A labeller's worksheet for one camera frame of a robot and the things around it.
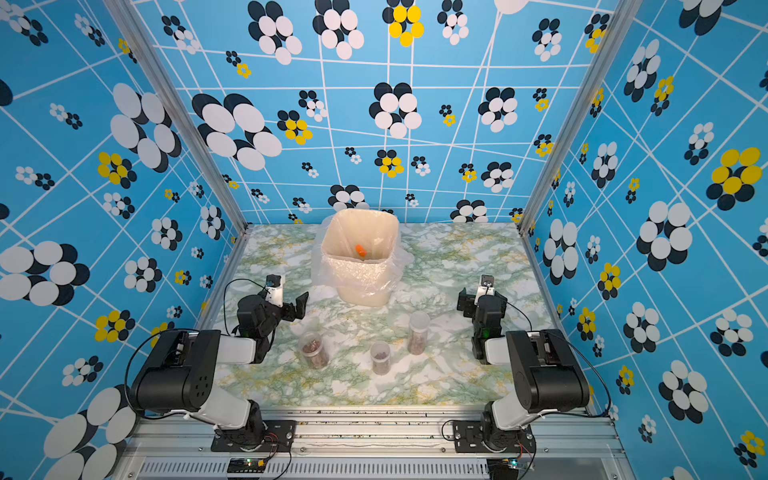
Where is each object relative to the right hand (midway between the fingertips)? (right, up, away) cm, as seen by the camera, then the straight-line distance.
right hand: (486, 290), depth 93 cm
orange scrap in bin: (-40, +13, +5) cm, 43 cm away
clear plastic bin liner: (-49, +6, -12) cm, 51 cm away
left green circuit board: (-65, -40, -21) cm, 80 cm away
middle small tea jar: (-33, -14, -16) cm, 39 cm away
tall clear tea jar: (-23, -6, -18) cm, 30 cm away
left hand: (-60, 0, 0) cm, 60 cm away
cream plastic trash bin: (-38, +4, -16) cm, 41 cm away
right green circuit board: (-3, -40, -23) cm, 46 cm away
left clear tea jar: (-52, -14, -10) cm, 55 cm away
